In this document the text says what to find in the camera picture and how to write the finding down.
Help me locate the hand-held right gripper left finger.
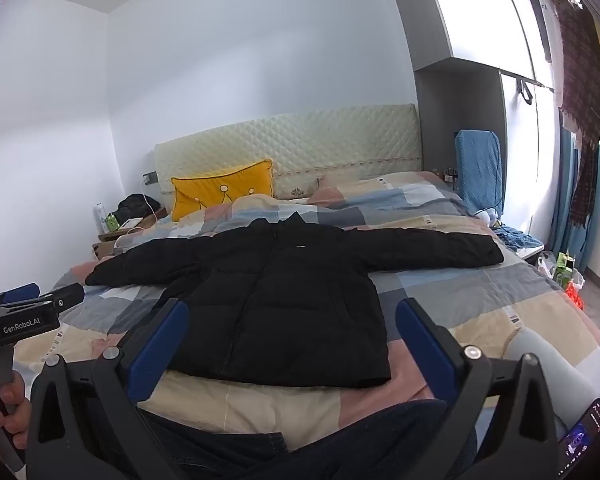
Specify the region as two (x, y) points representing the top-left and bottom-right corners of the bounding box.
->
(25, 297), (191, 480)

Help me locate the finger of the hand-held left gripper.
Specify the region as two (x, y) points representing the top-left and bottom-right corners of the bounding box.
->
(32, 282), (86, 313)
(0, 283), (42, 306)

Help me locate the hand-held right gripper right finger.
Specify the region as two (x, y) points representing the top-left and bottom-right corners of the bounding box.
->
(395, 297), (573, 480)

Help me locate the black puffer jacket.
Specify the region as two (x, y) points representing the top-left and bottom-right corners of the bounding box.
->
(84, 211), (505, 388)

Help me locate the person's left hand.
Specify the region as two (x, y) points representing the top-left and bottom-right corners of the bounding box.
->
(0, 374), (32, 450)

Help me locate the patchwork quilt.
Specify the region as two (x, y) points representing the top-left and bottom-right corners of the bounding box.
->
(10, 170), (600, 453)

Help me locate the wooden nightstand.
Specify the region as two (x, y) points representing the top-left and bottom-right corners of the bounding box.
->
(92, 210), (170, 261)

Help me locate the black bag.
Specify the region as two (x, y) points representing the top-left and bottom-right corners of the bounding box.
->
(116, 193), (162, 222)

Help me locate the blue cloth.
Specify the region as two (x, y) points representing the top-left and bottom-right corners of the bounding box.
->
(497, 226), (544, 252)

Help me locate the white plastic bag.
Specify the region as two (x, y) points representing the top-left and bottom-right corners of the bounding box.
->
(536, 250), (561, 279)

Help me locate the red bag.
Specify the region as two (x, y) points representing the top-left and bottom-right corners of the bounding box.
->
(565, 280), (587, 312)

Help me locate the yellow pillow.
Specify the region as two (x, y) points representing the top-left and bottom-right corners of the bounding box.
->
(171, 159), (275, 222)

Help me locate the blue towel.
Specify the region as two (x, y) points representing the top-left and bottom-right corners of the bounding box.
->
(454, 129), (505, 221)

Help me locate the smartphone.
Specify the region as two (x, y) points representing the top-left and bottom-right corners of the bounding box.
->
(557, 398), (600, 477)

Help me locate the blue curtain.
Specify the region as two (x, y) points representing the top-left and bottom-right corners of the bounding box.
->
(549, 127), (600, 272)

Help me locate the floral pillow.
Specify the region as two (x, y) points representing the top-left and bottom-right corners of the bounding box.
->
(273, 172), (331, 202)

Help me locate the cream quilted headboard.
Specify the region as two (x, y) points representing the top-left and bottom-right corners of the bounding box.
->
(154, 104), (423, 222)

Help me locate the brown plaid garment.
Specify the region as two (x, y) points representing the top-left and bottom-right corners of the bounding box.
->
(549, 0), (600, 257)

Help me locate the grey white wardrobe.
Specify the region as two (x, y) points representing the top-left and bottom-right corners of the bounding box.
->
(382, 0), (563, 201)

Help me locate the white hanging garment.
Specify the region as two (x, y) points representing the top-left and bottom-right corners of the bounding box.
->
(531, 0), (565, 107)

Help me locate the white charging cable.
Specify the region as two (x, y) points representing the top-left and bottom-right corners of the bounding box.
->
(124, 179), (162, 235)

